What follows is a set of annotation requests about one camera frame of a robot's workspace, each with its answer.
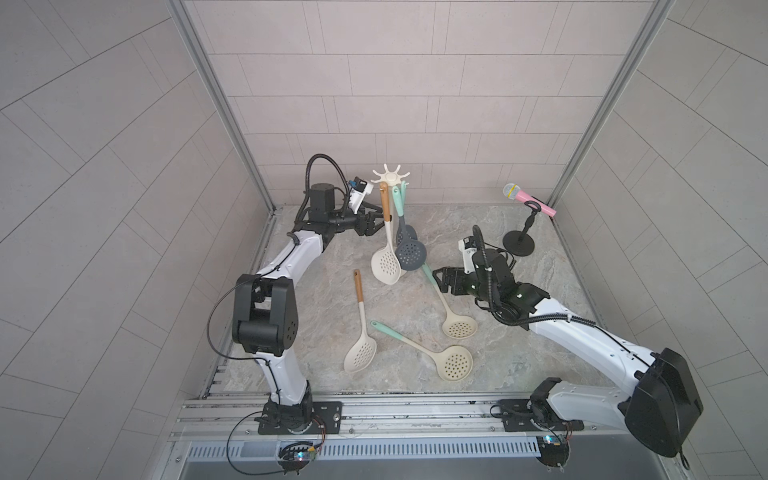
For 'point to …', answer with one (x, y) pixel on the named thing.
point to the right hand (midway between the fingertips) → (442, 273)
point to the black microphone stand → (520, 243)
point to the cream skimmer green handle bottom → (454, 363)
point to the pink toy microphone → (512, 192)
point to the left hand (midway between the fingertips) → (387, 213)
